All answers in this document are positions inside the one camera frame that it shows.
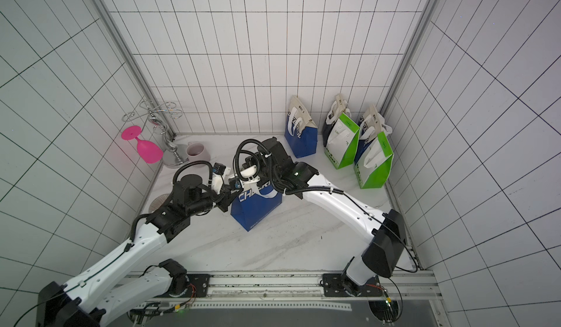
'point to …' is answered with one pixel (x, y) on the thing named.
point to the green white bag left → (342, 142)
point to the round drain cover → (157, 201)
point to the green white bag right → (372, 171)
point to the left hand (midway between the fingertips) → (239, 193)
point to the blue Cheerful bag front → (250, 209)
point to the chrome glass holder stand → (177, 156)
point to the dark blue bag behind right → (370, 124)
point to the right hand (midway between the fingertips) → (250, 149)
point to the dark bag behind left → (338, 107)
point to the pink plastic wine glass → (147, 150)
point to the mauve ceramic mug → (196, 152)
